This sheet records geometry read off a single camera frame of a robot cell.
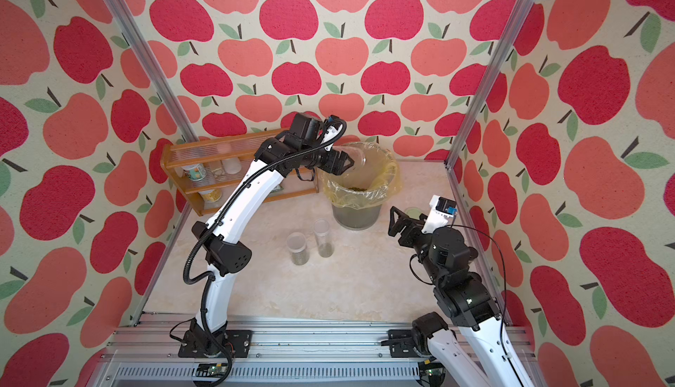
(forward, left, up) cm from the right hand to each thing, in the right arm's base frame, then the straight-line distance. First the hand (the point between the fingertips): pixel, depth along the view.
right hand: (408, 218), depth 67 cm
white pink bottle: (+25, +61, -11) cm, 66 cm away
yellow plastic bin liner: (+25, +9, -13) cm, 30 cm away
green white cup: (+19, +71, -9) cm, 74 cm away
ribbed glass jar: (+19, +14, +2) cm, 23 cm away
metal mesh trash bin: (+16, +12, -27) cm, 33 cm away
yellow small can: (+19, +71, -23) cm, 77 cm away
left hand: (+16, +17, +3) cm, 24 cm away
